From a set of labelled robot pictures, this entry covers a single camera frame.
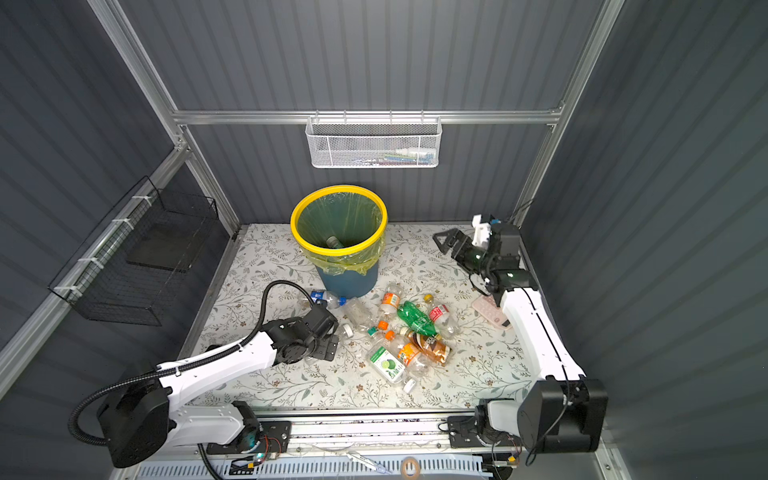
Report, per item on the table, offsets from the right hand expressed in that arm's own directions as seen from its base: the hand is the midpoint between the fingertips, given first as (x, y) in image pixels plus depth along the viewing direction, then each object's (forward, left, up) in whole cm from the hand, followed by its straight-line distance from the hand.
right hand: (446, 245), depth 78 cm
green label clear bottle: (+15, +35, -15) cm, 40 cm away
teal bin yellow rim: (+19, +32, -14) cm, 40 cm away
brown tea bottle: (-19, +3, -22) cm, 29 cm away
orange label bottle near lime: (-21, +10, -23) cm, 33 cm away
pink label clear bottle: (-8, 0, -22) cm, 23 cm away
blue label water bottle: (-1, +36, -26) cm, 44 cm away
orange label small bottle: (-3, +15, -23) cm, 27 cm away
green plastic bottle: (-9, +7, -25) cm, 27 cm away
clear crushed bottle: (-5, +26, -27) cm, 38 cm away
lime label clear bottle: (-23, +15, -24) cm, 37 cm away
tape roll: (-46, +9, -28) cm, 54 cm away
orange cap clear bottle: (-15, +16, -24) cm, 32 cm away
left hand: (-17, +35, -22) cm, 45 cm away
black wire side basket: (-9, +78, +3) cm, 79 cm away
